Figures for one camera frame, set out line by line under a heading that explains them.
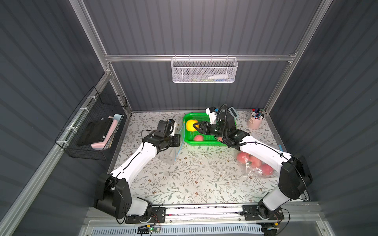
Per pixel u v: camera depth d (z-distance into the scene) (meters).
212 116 0.73
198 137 0.96
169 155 0.94
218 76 0.89
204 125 0.71
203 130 0.72
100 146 0.64
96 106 0.79
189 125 0.77
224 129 0.63
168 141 0.70
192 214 0.75
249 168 0.84
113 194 0.41
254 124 1.05
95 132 0.68
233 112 1.16
